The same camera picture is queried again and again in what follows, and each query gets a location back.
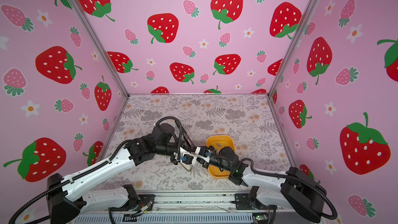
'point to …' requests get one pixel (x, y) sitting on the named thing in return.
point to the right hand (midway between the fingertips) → (192, 149)
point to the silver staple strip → (219, 144)
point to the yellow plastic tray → (218, 141)
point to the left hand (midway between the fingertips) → (196, 149)
